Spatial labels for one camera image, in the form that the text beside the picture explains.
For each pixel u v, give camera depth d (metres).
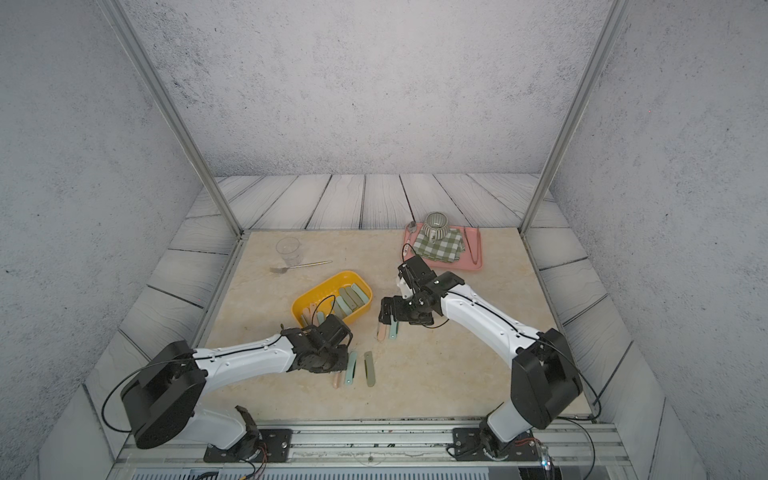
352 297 1.01
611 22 0.72
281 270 1.08
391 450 0.73
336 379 0.81
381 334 0.92
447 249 1.14
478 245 1.15
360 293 1.01
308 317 0.95
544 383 0.42
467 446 0.73
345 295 1.02
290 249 1.11
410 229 1.22
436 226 1.18
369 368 0.86
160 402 0.43
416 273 0.66
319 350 0.66
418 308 0.69
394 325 0.84
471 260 1.11
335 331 0.69
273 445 0.73
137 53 0.76
